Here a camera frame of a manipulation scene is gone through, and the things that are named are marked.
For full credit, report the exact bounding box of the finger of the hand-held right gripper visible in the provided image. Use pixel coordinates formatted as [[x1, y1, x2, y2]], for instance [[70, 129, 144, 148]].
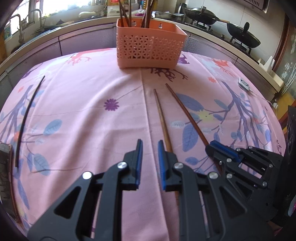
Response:
[[210, 140, 285, 173], [205, 144, 270, 189]]

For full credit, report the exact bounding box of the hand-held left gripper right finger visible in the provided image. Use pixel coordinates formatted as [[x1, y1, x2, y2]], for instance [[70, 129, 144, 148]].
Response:
[[158, 140, 275, 241]]

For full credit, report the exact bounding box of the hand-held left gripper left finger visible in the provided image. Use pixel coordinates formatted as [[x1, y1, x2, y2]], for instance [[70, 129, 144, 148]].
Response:
[[28, 139, 143, 241]]

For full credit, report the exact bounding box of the brown wooden single chopstick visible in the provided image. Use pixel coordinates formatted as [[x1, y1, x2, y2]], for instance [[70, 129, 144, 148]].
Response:
[[165, 83, 223, 175], [153, 89, 180, 209]]

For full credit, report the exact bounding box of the orange plastic utensil basket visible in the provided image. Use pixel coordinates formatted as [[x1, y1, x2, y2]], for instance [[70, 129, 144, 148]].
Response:
[[116, 18, 187, 69]]

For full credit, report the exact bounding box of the bundle of brown chopsticks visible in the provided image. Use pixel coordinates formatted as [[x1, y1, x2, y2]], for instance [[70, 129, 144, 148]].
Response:
[[118, 0, 159, 28]]

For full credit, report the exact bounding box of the pink floral tablecloth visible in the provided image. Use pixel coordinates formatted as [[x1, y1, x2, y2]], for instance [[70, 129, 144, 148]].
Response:
[[0, 47, 287, 241]]

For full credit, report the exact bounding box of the small white timer device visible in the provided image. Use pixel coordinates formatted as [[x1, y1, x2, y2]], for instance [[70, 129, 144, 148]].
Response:
[[238, 78, 251, 92]]

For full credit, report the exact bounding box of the white rack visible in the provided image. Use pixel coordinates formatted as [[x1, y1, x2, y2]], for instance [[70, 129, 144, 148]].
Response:
[[258, 56, 284, 88]]

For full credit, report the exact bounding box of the gas stove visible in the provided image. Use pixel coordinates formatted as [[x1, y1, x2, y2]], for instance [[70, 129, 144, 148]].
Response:
[[185, 20, 260, 64]]

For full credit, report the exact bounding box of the black wok with lid knob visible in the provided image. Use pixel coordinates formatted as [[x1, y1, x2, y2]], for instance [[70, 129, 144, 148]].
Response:
[[226, 22, 261, 48]]

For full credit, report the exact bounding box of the black chopstick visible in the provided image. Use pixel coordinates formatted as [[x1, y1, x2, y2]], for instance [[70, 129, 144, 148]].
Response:
[[14, 75, 46, 168]]

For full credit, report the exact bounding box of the dark smartphone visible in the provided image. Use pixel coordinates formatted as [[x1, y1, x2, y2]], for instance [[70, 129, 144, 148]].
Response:
[[0, 142, 12, 210]]

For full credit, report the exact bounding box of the kitchen counter with cabinets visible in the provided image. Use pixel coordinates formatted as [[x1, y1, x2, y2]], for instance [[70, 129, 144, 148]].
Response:
[[0, 16, 284, 98]]

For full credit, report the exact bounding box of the steel tray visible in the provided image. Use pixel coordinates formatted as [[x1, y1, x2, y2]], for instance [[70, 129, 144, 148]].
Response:
[[154, 11, 186, 21]]

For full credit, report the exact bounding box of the range hood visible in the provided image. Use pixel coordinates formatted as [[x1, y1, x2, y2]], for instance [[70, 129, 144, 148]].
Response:
[[242, 0, 270, 12]]

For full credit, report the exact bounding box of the white box with yellow label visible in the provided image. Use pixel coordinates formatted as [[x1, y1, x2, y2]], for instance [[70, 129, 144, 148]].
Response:
[[106, 0, 121, 17]]

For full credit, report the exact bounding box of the chrome kitchen faucet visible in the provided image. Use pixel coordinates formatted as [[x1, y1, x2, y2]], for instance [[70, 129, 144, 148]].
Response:
[[9, 13, 25, 45], [27, 9, 45, 33]]

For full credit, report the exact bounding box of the black wok with handle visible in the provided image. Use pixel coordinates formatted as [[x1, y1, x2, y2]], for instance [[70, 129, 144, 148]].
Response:
[[184, 6, 230, 26]]

